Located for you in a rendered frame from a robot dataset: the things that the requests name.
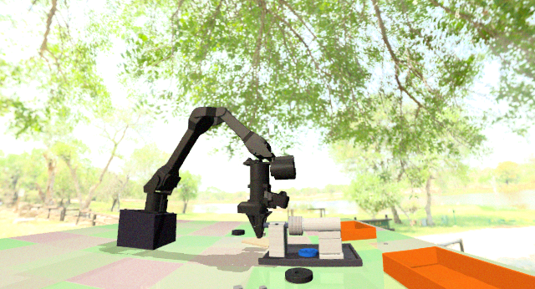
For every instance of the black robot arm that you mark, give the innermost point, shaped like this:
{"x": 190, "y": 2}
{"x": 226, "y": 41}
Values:
{"x": 166, "y": 178}

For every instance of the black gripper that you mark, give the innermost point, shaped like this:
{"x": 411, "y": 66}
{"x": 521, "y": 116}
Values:
{"x": 254, "y": 208}

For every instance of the orange rectangular tray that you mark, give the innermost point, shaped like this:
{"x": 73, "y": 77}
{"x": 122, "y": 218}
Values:
{"x": 354, "y": 231}
{"x": 436, "y": 268}

